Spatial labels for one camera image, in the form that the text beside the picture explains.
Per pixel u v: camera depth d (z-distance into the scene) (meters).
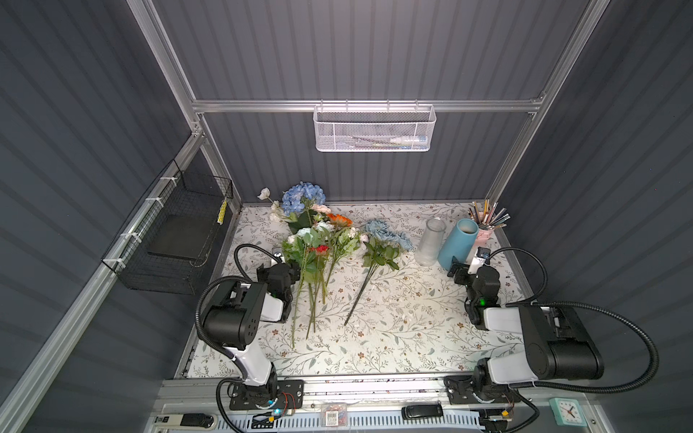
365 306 0.91
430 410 0.70
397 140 0.91
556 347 0.44
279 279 0.74
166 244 0.72
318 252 0.94
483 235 0.99
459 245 0.88
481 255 0.79
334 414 0.68
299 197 1.02
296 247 0.94
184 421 0.67
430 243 0.94
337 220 0.98
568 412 0.69
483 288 0.70
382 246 0.99
